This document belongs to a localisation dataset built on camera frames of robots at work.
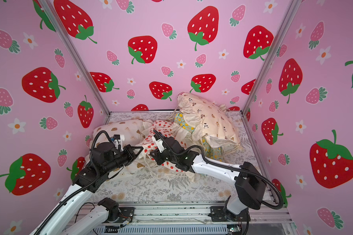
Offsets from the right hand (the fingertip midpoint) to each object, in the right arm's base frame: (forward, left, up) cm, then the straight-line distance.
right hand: (148, 155), depth 73 cm
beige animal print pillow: (+26, -33, +1) cm, 42 cm away
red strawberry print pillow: (0, +2, +4) cm, 5 cm away
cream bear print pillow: (+26, +20, -11) cm, 35 cm away
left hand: (+1, +1, +6) cm, 6 cm away
